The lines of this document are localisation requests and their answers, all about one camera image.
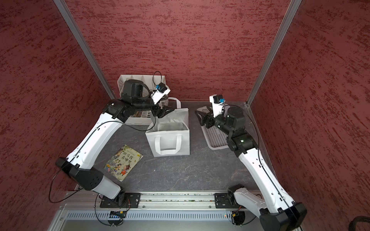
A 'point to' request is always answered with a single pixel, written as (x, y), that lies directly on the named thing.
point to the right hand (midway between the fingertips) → (199, 112)
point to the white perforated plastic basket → (215, 137)
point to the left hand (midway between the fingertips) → (168, 105)
